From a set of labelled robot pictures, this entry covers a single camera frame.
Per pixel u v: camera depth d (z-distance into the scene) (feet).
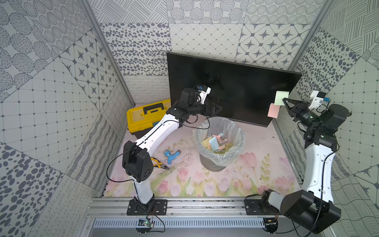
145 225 2.29
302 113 1.89
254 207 2.41
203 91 2.25
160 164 2.89
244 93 3.14
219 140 2.75
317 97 1.90
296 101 2.03
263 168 2.89
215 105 2.25
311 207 1.40
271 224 2.39
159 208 2.41
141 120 2.91
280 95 2.20
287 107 2.02
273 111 2.47
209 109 2.24
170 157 2.98
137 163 1.51
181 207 2.50
